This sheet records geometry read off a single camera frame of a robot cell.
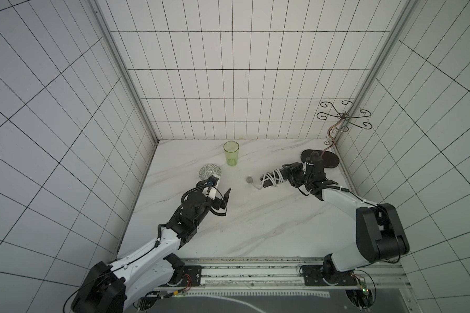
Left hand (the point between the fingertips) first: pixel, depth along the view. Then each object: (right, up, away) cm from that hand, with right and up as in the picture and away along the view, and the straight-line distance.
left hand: (218, 186), depth 81 cm
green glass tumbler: (+5, +17, +24) cm, 30 cm away
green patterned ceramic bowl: (-7, +5, +21) cm, 23 cm away
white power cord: (+15, +1, +16) cm, 22 cm away
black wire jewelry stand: (+63, +11, +30) cm, 71 cm away
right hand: (+31, +9, +10) cm, 34 cm away
